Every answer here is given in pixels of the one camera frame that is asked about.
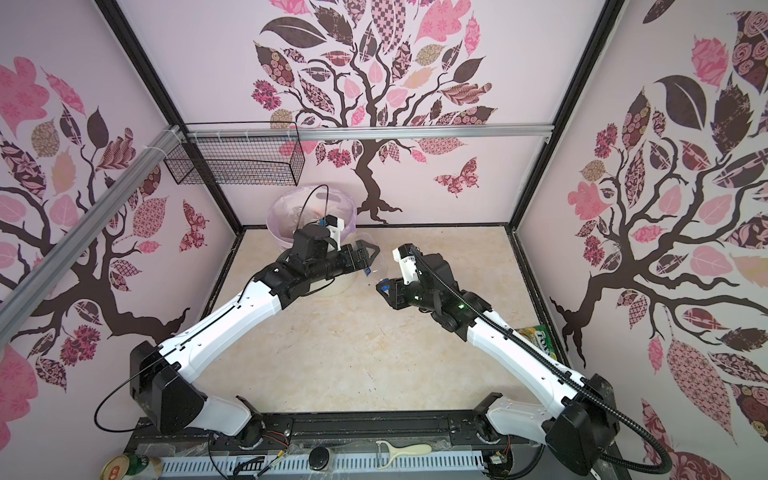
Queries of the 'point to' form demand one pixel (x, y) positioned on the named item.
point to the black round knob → (318, 458)
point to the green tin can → (132, 467)
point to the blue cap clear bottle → (382, 264)
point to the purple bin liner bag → (293, 209)
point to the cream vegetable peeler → (414, 449)
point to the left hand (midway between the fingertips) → (369, 257)
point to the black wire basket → (239, 153)
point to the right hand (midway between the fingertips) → (382, 283)
